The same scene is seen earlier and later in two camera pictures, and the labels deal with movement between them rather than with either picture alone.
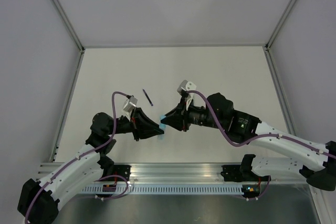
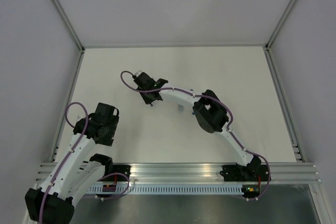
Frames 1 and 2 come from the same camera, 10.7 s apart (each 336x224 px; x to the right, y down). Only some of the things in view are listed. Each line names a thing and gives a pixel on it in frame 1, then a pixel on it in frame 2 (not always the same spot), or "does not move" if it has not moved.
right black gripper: x=178 y=118 -> x=147 y=100
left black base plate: x=122 y=170 does not move
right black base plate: x=237 y=173 does not move
